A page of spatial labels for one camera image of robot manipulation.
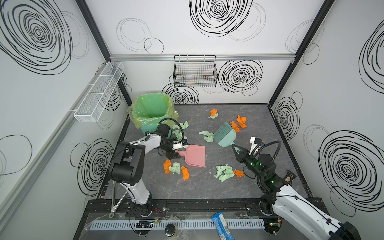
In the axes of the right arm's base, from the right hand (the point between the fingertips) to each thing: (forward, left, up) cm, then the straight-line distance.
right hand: (230, 147), depth 76 cm
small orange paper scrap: (-8, -7, -16) cm, 19 cm away
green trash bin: (+32, +50, -5) cm, 59 cm away
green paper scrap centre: (+15, +9, -14) cm, 22 cm away
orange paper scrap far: (+39, +5, -15) cm, 42 cm away
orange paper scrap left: (-2, +35, -18) cm, 39 cm away
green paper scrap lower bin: (+19, +30, -18) cm, 40 cm away
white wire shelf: (+12, +69, +16) cm, 72 cm away
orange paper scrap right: (+31, -16, -16) cm, 39 cm away
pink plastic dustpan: (+6, +18, -21) cm, 28 cm away
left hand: (+8, +29, -16) cm, 34 cm away
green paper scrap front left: (-5, +30, -17) cm, 34 cm away
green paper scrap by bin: (+25, +27, -16) cm, 40 cm away
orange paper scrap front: (-7, +24, -17) cm, 30 cm away
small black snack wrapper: (-9, -34, -17) cm, 39 cm away
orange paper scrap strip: (+26, -10, -17) cm, 32 cm away
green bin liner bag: (+17, +55, +7) cm, 58 cm away
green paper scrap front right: (-7, +1, -17) cm, 18 cm away
